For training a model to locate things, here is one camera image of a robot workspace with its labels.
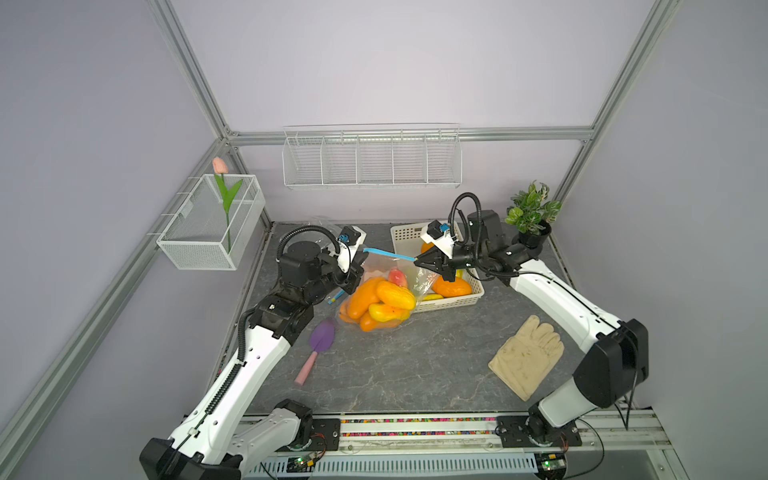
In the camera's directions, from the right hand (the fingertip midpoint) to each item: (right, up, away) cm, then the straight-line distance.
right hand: (417, 257), depth 76 cm
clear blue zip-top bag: (-10, -1, -5) cm, 11 cm away
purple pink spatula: (-29, -25, +15) cm, 41 cm away
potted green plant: (+34, +12, +10) cm, 37 cm away
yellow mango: (-10, -15, +2) cm, 18 cm away
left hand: (-13, +1, -7) cm, 15 cm away
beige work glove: (+33, -30, +10) cm, 46 cm away
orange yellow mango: (-6, -10, +2) cm, 12 cm away
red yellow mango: (-5, -6, +7) cm, 10 cm away
